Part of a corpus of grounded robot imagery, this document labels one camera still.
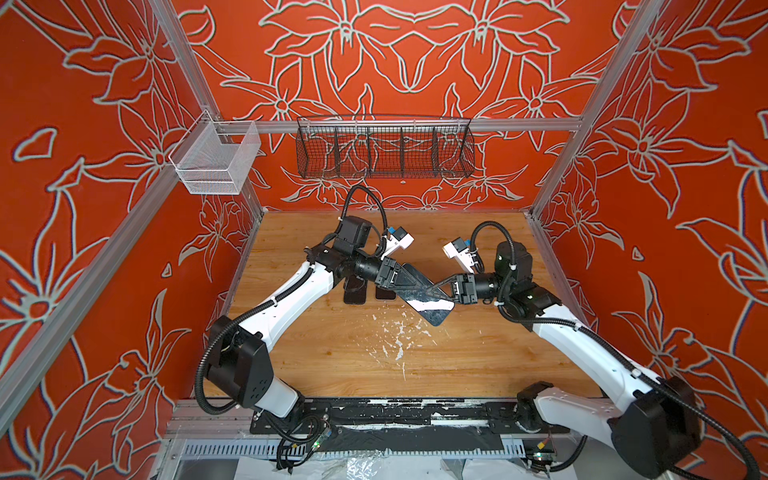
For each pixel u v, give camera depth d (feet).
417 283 2.12
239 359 1.36
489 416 2.42
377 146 3.30
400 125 3.03
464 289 2.00
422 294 2.11
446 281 2.12
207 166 2.88
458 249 2.11
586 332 1.58
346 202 2.04
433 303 2.10
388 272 2.02
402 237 2.16
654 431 1.23
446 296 2.09
